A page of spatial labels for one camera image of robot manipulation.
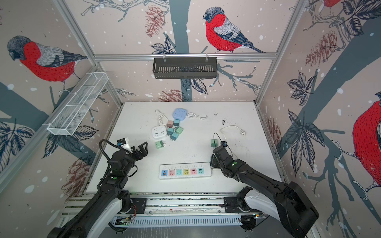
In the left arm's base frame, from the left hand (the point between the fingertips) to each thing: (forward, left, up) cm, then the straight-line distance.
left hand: (140, 144), depth 83 cm
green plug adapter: (+8, -44, -12) cm, 46 cm away
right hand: (-6, -43, -10) cm, 44 cm away
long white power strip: (-11, -22, -10) cm, 27 cm away
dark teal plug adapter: (+25, -18, -12) cm, 33 cm away
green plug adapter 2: (+6, -8, -11) cm, 15 cm away
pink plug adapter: (+23, -13, -12) cm, 29 cm away
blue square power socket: (+31, -20, -9) cm, 38 cm away
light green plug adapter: (+17, -21, -11) cm, 29 cm away
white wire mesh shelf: (+13, +31, +19) cm, 39 cm away
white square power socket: (+16, -7, -10) cm, 20 cm away
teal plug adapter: (+12, -17, -11) cm, 24 cm away
